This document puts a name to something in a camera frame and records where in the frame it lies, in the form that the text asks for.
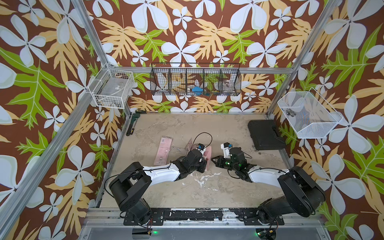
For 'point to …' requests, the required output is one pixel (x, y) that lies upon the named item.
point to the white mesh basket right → (309, 115)
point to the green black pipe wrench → (131, 128)
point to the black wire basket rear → (212, 79)
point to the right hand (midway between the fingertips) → (210, 158)
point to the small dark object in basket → (289, 112)
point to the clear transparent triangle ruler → (178, 148)
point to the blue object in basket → (197, 90)
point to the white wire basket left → (112, 88)
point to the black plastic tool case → (264, 136)
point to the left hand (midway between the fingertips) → (207, 159)
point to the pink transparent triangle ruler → (189, 144)
